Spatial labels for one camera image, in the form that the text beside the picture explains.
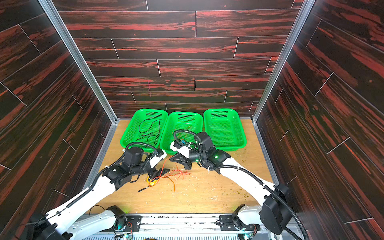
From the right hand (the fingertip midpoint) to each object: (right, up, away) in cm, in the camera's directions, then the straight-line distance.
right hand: (173, 155), depth 72 cm
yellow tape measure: (-15, -19, +15) cm, 28 cm away
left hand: (-4, -5, +5) cm, 8 cm away
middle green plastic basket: (-3, +20, +40) cm, 44 cm away
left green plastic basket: (-29, +17, +50) cm, 60 cm away
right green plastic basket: (+35, +15, +44) cm, 58 cm away
